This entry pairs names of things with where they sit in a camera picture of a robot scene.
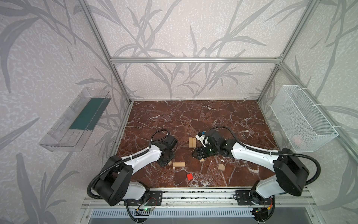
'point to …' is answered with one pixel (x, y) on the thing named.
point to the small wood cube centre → (202, 160)
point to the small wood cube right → (221, 167)
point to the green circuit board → (144, 209)
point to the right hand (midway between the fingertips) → (196, 149)
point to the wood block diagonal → (194, 142)
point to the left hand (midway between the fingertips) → (173, 155)
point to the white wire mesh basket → (307, 126)
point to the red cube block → (189, 176)
